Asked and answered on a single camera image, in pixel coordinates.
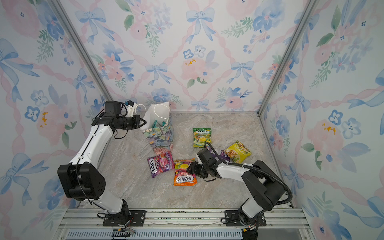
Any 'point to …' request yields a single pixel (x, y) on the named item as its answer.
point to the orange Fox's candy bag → (182, 177)
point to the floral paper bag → (158, 127)
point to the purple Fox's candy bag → (161, 163)
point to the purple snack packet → (222, 154)
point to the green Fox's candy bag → (201, 135)
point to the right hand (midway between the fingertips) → (188, 171)
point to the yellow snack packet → (237, 152)
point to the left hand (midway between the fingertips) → (146, 120)
